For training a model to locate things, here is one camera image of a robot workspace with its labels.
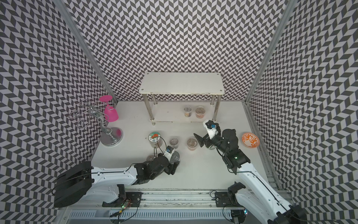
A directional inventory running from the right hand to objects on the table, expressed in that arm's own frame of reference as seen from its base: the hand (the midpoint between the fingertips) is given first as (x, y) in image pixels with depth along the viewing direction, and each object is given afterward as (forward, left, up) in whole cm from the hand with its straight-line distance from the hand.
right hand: (202, 130), depth 75 cm
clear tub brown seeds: (+2, +17, -16) cm, 23 cm away
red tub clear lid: (+1, +5, -17) cm, 17 cm away
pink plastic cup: (+17, +58, -4) cm, 61 cm away
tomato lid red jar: (0, +28, -12) cm, 30 cm away
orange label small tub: (+23, +8, -9) cm, 26 cm away
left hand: (-10, +17, -18) cm, 26 cm away
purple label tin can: (-10, +16, -14) cm, 23 cm away
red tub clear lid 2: (-9, +30, -15) cm, 35 cm away
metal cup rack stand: (+8, +62, -21) cm, 66 cm away
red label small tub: (+22, -1, -10) cm, 24 cm away
